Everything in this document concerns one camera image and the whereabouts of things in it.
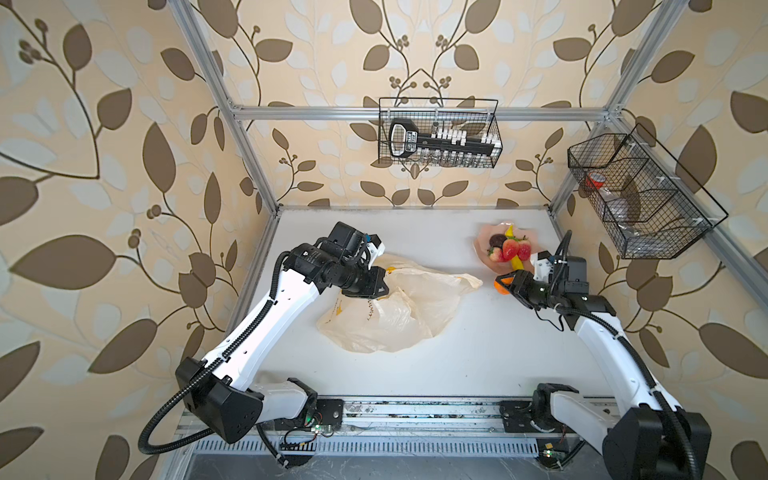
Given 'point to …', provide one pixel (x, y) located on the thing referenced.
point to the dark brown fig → (496, 240)
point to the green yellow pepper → (517, 264)
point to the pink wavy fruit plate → (482, 244)
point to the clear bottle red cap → (624, 218)
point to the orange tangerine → (500, 289)
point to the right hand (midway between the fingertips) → (504, 286)
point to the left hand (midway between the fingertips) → (391, 289)
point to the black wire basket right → (648, 204)
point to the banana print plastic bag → (404, 317)
